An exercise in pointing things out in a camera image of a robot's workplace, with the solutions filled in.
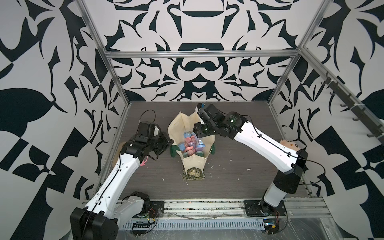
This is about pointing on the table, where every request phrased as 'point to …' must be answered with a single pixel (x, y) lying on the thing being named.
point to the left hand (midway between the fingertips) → (173, 137)
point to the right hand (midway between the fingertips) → (195, 127)
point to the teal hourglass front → (185, 155)
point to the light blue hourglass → (182, 146)
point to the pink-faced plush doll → (290, 144)
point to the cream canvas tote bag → (193, 150)
